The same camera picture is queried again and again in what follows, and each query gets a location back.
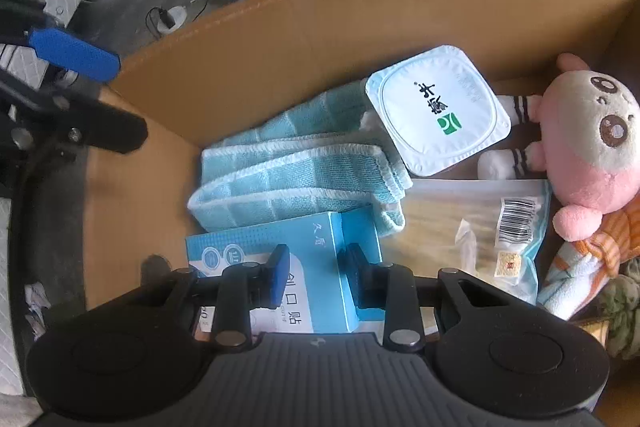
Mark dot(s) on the crumpled white paper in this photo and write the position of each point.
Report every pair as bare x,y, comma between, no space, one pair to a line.
37,307

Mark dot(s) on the white yogurt cup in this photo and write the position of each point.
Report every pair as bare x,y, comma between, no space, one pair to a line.
435,112

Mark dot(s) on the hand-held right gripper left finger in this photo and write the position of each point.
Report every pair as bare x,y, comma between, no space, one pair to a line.
277,277

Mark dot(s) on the brown cardboard box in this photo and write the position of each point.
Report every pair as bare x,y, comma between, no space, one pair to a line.
280,47

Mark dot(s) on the zip bag of wooden sticks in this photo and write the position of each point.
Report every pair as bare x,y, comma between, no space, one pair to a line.
460,227

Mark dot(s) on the pink plush toy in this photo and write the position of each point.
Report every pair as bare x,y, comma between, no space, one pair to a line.
585,147

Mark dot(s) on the green scrunchie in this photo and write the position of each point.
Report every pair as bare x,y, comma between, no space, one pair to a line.
622,302

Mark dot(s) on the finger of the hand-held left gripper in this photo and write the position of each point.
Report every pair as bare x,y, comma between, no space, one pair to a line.
75,52
100,127

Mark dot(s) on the blue towel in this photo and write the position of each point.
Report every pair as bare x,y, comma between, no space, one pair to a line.
290,177

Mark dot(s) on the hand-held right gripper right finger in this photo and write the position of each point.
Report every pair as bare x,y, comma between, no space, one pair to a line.
357,277

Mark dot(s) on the orange striped cloth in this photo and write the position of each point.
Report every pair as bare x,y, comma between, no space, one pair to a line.
590,257

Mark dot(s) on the blue white paper box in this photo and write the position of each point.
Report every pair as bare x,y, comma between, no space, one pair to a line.
320,247

